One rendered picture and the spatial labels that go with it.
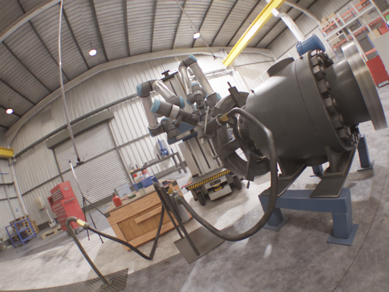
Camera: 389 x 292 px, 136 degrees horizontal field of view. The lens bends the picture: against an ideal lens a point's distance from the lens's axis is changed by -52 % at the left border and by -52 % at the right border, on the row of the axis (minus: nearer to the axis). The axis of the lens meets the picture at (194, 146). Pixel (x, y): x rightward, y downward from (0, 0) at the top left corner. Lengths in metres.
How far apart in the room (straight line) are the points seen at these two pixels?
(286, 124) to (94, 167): 9.67
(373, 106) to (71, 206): 4.61
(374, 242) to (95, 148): 10.23
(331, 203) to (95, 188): 9.91
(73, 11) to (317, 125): 9.19
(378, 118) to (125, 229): 1.96
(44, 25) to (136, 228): 8.99
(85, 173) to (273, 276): 9.91
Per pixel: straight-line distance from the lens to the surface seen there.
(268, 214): 0.66
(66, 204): 4.22
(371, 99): 0.77
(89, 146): 10.17
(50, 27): 9.38
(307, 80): 0.78
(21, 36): 9.50
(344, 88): 0.84
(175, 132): 1.97
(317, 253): 0.89
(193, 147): 2.18
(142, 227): 1.71
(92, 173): 9.98
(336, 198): 0.77
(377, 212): 1.04
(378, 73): 6.14
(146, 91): 1.64
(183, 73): 2.01
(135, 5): 9.38
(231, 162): 1.20
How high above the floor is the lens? 0.67
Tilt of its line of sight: 1 degrees up
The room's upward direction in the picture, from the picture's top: 25 degrees counter-clockwise
